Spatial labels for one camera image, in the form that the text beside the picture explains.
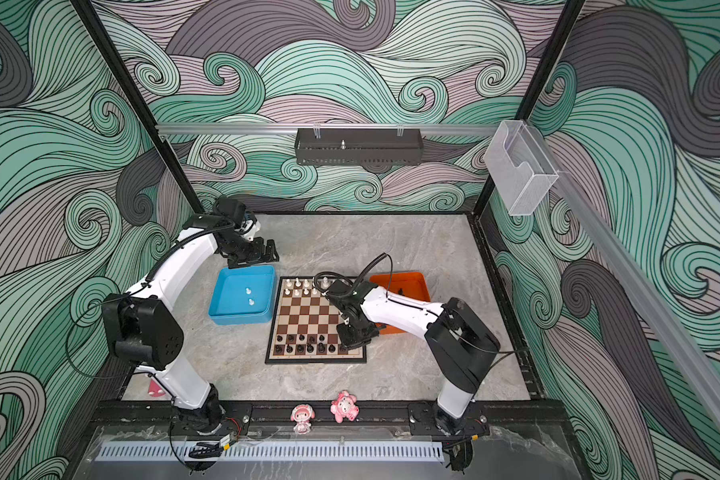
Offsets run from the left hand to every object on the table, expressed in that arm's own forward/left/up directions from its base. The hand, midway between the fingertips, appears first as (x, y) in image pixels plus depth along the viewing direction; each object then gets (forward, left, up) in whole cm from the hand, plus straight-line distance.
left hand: (265, 256), depth 86 cm
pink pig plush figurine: (-36, -24, -13) cm, 45 cm away
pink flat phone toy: (-33, +25, -16) cm, 44 cm away
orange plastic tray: (+2, -46, -17) cm, 49 cm away
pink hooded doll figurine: (-38, -15, -13) cm, 43 cm away
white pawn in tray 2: (-7, +6, -15) cm, 18 cm away
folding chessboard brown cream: (-14, -12, -15) cm, 24 cm away
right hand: (-21, -26, -14) cm, 36 cm away
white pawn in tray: (-3, +8, -15) cm, 17 cm away
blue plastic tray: (-4, +10, -16) cm, 19 cm away
